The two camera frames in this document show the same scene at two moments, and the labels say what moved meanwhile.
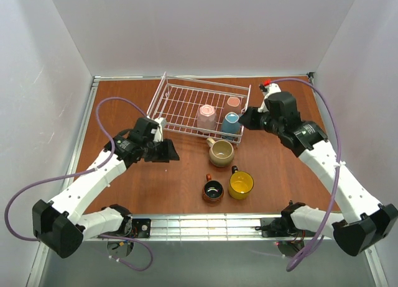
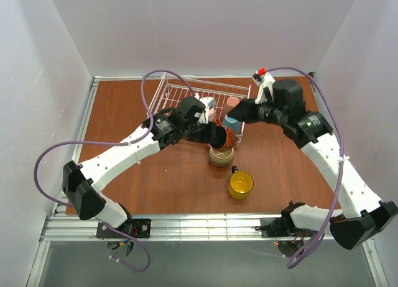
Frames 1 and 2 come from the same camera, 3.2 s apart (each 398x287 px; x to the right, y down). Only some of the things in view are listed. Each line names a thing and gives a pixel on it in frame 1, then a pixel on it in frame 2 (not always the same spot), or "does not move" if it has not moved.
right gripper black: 256,120 → 246,110
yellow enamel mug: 240,184 does not move
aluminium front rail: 205,227 does not move
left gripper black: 158,152 → 217,136
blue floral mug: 230,123 does not move
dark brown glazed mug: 212,190 → 231,136
